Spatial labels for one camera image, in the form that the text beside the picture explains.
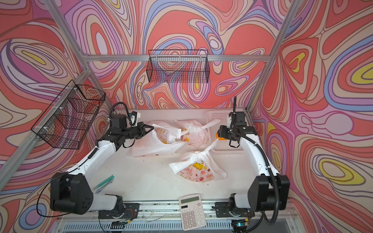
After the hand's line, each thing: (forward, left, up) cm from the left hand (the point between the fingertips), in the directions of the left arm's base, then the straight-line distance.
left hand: (155, 128), depth 80 cm
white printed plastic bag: (-18, -24, -9) cm, 31 cm away
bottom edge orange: (-7, -36, 0) cm, 36 cm away
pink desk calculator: (-38, -21, -21) cm, 48 cm away
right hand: (-1, -39, -5) cm, 40 cm away
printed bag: (+2, -22, -7) cm, 24 cm away
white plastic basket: (-9, -38, -4) cm, 39 cm away
